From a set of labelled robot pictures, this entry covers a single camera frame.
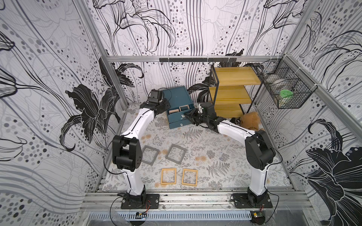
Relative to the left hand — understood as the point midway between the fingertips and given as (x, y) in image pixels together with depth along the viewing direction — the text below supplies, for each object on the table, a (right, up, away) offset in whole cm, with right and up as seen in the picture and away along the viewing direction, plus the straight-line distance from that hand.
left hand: (169, 106), depth 91 cm
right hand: (+11, -4, -2) cm, 12 cm away
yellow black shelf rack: (+46, +13, +12) cm, 50 cm away
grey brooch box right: (0, -30, +2) cm, 30 cm away
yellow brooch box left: (+1, -42, -9) cm, 43 cm away
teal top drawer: (+5, -5, -3) cm, 8 cm away
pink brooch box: (+3, -3, +2) cm, 5 cm away
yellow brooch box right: (+13, -43, -9) cm, 46 cm away
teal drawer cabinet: (+8, +3, -1) cm, 8 cm away
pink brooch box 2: (+10, -1, +4) cm, 11 cm away
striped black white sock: (+50, -10, +15) cm, 53 cm away
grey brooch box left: (-13, -32, 0) cm, 34 cm away
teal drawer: (+11, -14, +14) cm, 22 cm away
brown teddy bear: (+55, -10, +3) cm, 56 cm away
